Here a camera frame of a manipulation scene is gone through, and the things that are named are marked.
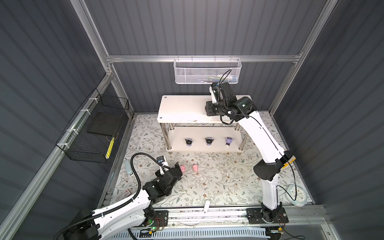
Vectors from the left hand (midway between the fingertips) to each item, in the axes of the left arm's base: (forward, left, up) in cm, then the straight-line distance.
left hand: (173, 166), depth 82 cm
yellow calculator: (+4, -75, -7) cm, 76 cm away
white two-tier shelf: (+37, -7, -10) cm, 39 cm away
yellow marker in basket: (+1, +27, +18) cm, 33 cm away
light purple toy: (+15, -35, 0) cm, 38 cm away
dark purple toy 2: (+14, -22, +2) cm, 26 cm away
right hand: (+17, -20, +27) cm, 38 cm away
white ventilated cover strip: (-30, 0, -10) cm, 31 cm away
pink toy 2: (+2, -13, -8) cm, 15 cm away
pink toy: (+1, -5, -7) cm, 9 cm away
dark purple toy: (+15, -9, +1) cm, 17 cm away
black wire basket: (+9, +39, +18) cm, 44 cm away
